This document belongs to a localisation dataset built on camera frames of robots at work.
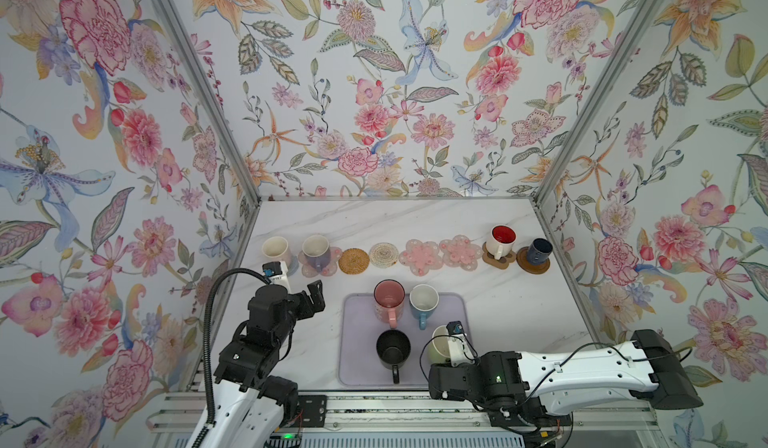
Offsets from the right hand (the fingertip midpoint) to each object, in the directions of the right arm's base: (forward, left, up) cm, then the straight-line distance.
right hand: (440, 373), depth 74 cm
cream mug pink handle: (+35, +50, +2) cm, 61 cm away
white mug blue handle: (+21, +3, -3) cm, 22 cm away
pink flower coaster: (+39, +3, -7) cm, 40 cm away
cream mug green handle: (+3, +1, +5) cm, 6 cm away
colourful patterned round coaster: (+39, +16, -6) cm, 42 cm away
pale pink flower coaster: (+33, +33, -6) cm, 47 cm away
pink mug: (+21, +13, 0) cm, 25 cm away
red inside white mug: (+44, -24, -2) cm, 50 cm away
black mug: (+7, +12, -4) cm, 14 cm away
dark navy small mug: (+38, -34, +1) cm, 51 cm away
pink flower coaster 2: (+42, -11, -7) cm, 44 cm away
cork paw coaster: (+38, -25, -7) cm, 46 cm away
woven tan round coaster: (+37, +26, -7) cm, 46 cm away
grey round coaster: (+33, +46, -5) cm, 57 cm away
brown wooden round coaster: (+40, -32, -7) cm, 51 cm away
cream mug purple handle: (+37, +38, -2) cm, 53 cm away
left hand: (+15, +32, +14) cm, 38 cm away
